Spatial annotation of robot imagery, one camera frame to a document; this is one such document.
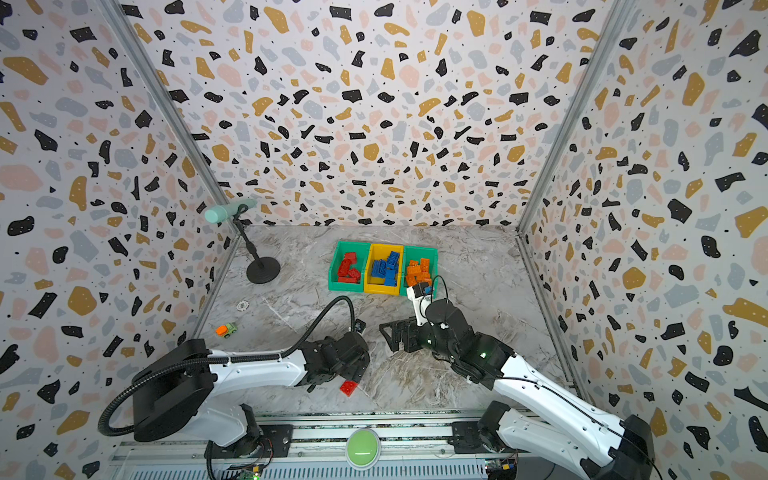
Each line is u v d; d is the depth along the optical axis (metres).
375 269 1.03
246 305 0.98
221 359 0.46
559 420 0.44
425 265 1.07
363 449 0.72
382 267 1.05
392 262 1.04
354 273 1.06
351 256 1.12
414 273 1.04
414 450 0.73
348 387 0.81
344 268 1.06
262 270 1.06
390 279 1.03
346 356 0.66
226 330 0.90
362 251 1.11
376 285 1.00
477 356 0.53
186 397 0.41
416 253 1.10
